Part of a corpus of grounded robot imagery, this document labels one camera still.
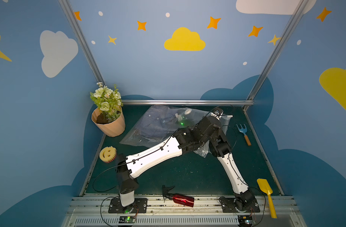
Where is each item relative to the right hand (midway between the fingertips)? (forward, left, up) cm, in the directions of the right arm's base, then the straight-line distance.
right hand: (167, 123), depth 106 cm
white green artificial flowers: (-4, +35, +24) cm, 43 cm away
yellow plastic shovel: (-40, -60, -2) cm, 72 cm away
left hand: (-23, -28, +31) cm, 48 cm away
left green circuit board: (-61, +15, -4) cm, 63 cm away
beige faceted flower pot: (-14, +35, +8) cm, 38 cm away
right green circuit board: (-58, -45, -4) cm, 74 cm away
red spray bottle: (-51, -14, 0) cm, 53 cm away
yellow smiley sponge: (-28, +37, -1) cm, 46 cm away
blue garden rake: (0, -59, -4) cm, 59 cm away
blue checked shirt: (-1, +9, +3) cm, 9 cm away
